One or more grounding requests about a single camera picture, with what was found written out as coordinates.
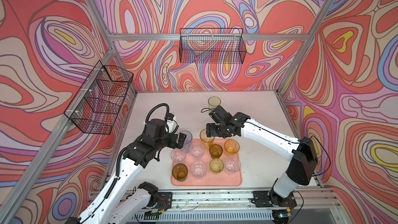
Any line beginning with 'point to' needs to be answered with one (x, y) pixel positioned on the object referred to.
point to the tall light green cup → (213, 102)
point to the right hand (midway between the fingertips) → (214, 135)
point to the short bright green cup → (216, 166)
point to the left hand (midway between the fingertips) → (179, 132)
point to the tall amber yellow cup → (206, 141)
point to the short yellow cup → (231, 146)
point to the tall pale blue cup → (186, 145)
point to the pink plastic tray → (210, 179)
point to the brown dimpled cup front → (180, 172)
